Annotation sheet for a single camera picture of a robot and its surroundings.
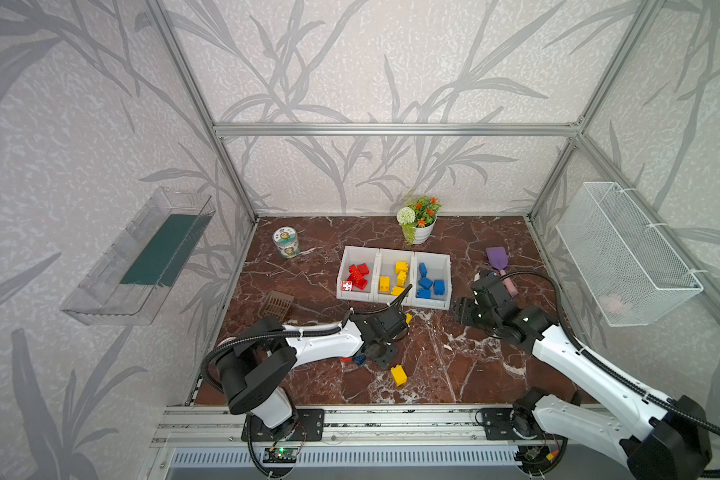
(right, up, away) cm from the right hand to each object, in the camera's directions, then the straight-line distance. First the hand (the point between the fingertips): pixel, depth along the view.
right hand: (460, 299), depth 82 cm
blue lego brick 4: (-7, +2, +17) cm, 19 cm away
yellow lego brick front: (-17, -20, -2) cm, 27 cm away
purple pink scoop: (+21, +10, +26) cm, 35 cm away
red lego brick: (-31, +4, +15) cm, 34 cm away
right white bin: (-2, +7, +22) cm, 23 cm away
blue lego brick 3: (-8, +7, +20) cm, 22 cm away
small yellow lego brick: (-14, -8, +10) cm, 19 cm away
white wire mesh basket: (+30, +9, -21) cm, 38 cm away
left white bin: (-28, +11, +22) cm, 37 cm away
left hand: (-20, -14, +4) cm, 24 cm away
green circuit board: (-47, -35, -11) cm, 60 cm away
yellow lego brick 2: (-15, +8, +20) cm, 26 cm away
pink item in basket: (+35, +1, -10) cm, 36 cm away
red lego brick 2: (-29, +2, +16) cm, 33 cm away
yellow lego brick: (-21, +2, +16) cm, 27 cm away
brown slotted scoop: (-56, -5, +14) cm, 58 cm away
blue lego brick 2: (-3, +1, +14) cm, 15 cm away
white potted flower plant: (-9, +24, +20) cm, 32 cm away
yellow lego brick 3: (-16, +4, +15) cm, 22 cm away
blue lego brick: (-8, -1, +15) cm, 17 cm away
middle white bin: (-18, +6, +19) cm, 27 cm away
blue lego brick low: (-27, -8, -21) cm, 35 cm away
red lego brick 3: (-29, -7, -24) cm, 39 cm away
